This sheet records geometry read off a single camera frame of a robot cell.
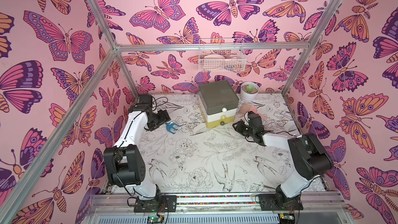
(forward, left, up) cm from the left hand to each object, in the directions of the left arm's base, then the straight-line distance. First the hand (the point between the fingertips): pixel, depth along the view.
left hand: (167, 119), depth 88 cm
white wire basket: (+34, -32, +20) cm, 51 cm away
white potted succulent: (+28, -53, -4) cm, 60 cm away
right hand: (+1, -38, -8) cm, 39 cm away
